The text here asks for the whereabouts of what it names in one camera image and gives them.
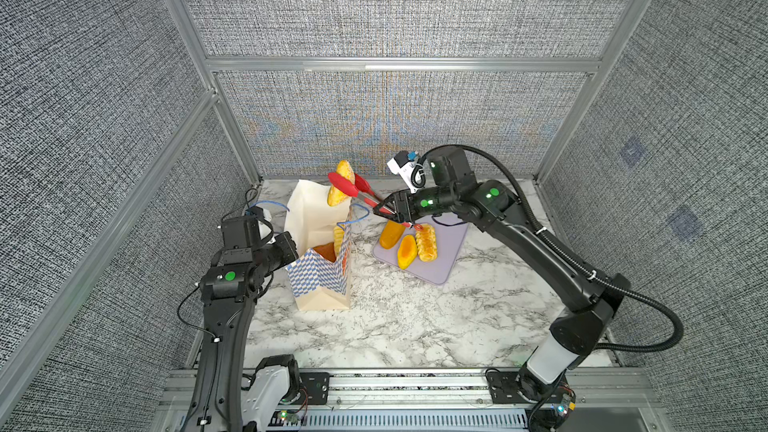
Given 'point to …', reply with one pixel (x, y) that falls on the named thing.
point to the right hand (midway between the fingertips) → (380, 205)
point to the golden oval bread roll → (335, 196)
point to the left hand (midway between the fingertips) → (295, 241)
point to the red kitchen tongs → (362, 190)
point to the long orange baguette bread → (392, 233)
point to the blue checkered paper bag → (319, 283)
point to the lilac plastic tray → (449, 239)
